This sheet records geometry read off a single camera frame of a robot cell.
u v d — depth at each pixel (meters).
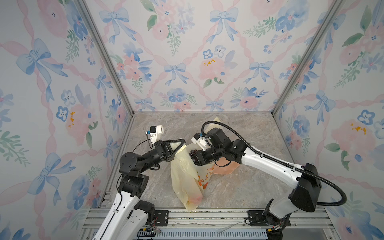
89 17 0.72
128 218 0.59
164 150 0.53
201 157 0.63
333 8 0.69
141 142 0.58
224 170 0.87
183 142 0.56
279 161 0.47
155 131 0.57
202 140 0.68
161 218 0.75
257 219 0.73
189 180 0.66
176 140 0.56
